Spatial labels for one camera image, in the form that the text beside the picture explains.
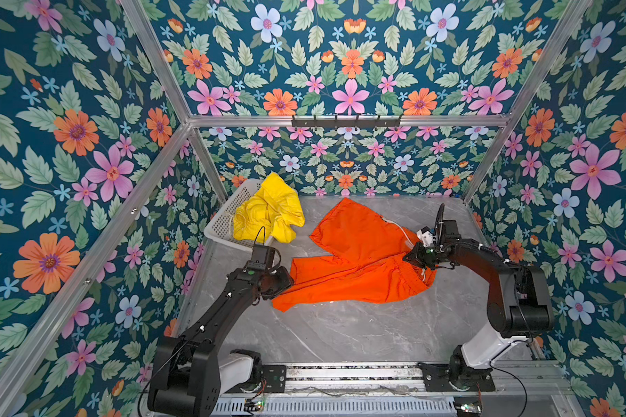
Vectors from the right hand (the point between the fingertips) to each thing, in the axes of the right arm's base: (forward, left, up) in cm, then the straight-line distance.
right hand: (405, 256), depth 93 cm
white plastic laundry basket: (+6, +70, -6) cm, 71 cm away
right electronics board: (-44, -12, -8) cm, 47 cm away
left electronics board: (-43, +50, -9) cm, 66 cm away
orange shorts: (+1, +14, -6) cm, 15 cm away
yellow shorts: (+23, +50, +2) cm, 55 cm away
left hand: (-10, +39, +4) cm, 40 cm away
